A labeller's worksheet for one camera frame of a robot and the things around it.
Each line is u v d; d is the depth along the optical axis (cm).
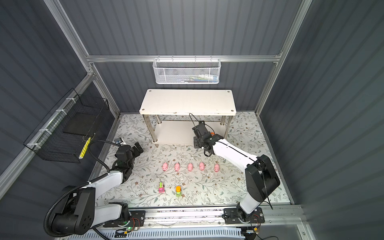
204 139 66
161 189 81
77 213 41
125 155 68
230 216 73
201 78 92
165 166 91
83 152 67
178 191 80
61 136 71
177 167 90
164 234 77
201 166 91
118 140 77
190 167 90
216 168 89
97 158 102
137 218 73
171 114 119
